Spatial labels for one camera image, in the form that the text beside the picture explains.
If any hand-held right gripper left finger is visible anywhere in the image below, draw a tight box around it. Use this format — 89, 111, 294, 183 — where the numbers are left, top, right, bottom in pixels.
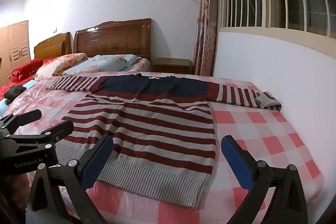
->
25, 134, 115, 224

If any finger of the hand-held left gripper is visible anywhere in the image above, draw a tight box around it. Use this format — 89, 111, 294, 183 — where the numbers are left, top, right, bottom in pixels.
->
8, 120, 74, 151
0, 109, 42, 132

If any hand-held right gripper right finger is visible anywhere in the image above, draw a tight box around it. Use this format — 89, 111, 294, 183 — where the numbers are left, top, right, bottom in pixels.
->
221, 135, 308, 224

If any red grey striped sweater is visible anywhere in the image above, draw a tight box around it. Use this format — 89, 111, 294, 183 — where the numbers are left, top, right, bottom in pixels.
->
45, 73, 282, 209

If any dark cloth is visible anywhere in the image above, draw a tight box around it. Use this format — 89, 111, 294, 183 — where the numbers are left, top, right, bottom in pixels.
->
4, 85, 25, 104

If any pink checkered bed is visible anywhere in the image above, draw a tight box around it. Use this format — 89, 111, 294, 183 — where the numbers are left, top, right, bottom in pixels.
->
0, 57, 326, 224

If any red floral blanket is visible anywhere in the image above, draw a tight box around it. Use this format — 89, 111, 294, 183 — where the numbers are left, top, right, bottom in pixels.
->
0, 59, 57, 98

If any orange floral pillow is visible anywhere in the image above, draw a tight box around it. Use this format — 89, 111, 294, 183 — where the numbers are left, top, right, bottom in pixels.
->
34, 53, 89, 81

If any wooden wardrobe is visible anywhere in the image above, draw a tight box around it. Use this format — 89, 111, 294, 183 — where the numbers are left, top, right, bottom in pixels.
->
0, 20, 30, 86

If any light wooden headboard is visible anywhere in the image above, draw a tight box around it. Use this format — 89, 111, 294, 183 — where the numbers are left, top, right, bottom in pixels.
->
34, 32, 72, 60

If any light blue floral pillow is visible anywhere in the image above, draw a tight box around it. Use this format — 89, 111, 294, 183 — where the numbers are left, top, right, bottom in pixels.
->
62, 54, 142, 76

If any dark wooden headboard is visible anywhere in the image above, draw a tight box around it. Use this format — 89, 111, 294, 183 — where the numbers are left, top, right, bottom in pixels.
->
73, 18, 152, 62

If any wooden nightstand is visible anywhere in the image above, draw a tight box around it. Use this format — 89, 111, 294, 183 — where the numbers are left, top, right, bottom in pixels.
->
152, 58, 194, 75

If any pink floral curtain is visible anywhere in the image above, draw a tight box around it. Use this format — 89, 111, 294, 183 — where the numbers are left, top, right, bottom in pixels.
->
193, 0, 219, 76

